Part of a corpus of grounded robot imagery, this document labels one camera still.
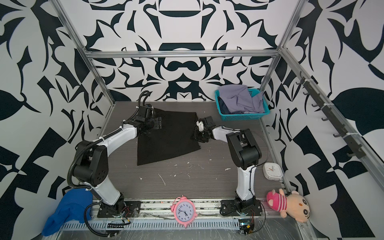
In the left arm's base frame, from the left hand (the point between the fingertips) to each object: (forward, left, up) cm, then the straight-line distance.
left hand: (157, 118), depth 93 cm
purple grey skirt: (+24, -56, -7) cm, 61 cm away
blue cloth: (-45, +36, -8) cm, 58 cm away
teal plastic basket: (+7, -45, -8) cm, 46 cm away
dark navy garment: (+13, -44, -6) cm, 47 cm away
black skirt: (-7, -10, -11) cm, 17 cm away
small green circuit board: (-54, -45, -15) cm, 72 cm away
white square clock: (-30, -66, -12) cm, 73 cm away
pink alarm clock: (-48, -16, -11) cm, 52 cm away
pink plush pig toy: (-48, -67, -5) cm, 82 cm away
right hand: (-7, -22, -11) cm, 25 cm away
